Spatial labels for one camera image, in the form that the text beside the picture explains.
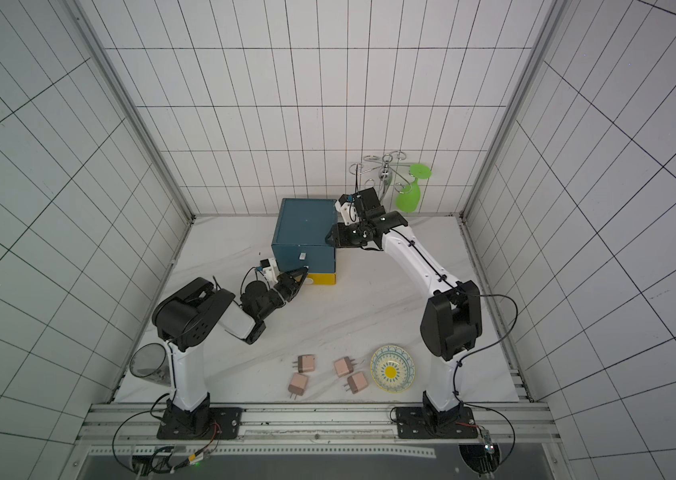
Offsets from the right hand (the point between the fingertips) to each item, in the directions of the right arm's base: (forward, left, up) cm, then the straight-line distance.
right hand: (322, 240), depth 85 cm
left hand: (-4, +5, -12) cm, 14 cm away
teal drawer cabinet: (-1, +6, +2) cm, 7 cm away
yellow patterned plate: (-29, -21, -21) cm, 42 cm away
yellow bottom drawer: (-4, 0, -15) cm, 16 cm away
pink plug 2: (-35, +4, -19) cm, 40 cm away
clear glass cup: (-34, +40, -9) cm, 53 cm away
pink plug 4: (-33, -12, -19) cm, 40 cm away
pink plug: (-29, +3, -19) cm, 35 cm away
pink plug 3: (-29, -8, -20) cm, 36 cm away
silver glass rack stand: (+23, -20, +8) cm, 32 cm away
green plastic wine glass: (+22, -27, -2) cm, 35 cm away
